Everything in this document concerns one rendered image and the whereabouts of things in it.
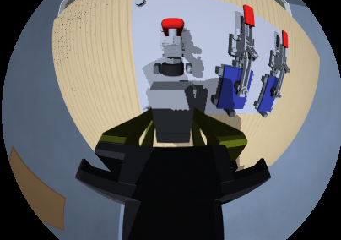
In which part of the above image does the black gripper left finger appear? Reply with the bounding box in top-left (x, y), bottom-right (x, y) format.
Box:
top-left (98, 108), bottom-right (155, 146)

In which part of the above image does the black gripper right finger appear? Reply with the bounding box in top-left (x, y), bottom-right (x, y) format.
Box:
top-left (191, 107), bottom-right (248, 161)

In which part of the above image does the blue rectangular block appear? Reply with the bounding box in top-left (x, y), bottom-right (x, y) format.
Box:
top-left (256, 74), bottom-right (279, 112)
top-left (216, 64), bottom-right (253, 109)

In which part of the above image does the grey fixture plate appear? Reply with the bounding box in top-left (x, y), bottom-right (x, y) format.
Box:
top-left (132, 0), bottom-right (282, 114)

